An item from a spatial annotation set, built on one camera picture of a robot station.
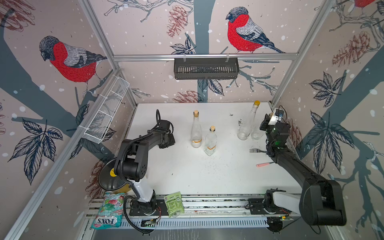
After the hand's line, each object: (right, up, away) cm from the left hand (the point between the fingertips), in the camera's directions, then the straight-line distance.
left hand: (173, 139), depth 98 cm
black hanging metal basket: (+23, +50, +7) cm, 55 cm away
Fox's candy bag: (-25, -31, -28) cm, 49 cm away
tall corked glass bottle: (+16, +4, -7) cm, 18 cm away
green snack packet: (+5, -29, -24) cm, 38 cm away
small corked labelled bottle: (+57, +3, +2) cm, 57 cm away
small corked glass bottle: (+24, 0, -8) cm, 26 cm away
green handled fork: (+54, -7, -3) cm, 54 cm away
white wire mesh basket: (-41, +11, -13) cm, 44 cm away
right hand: (+58, +17, -15) cm, 62 cm away
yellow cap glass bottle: (+47, +5, 0) cm, 48 cm away
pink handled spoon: (+56, -13, -10) cm, 59 cm away
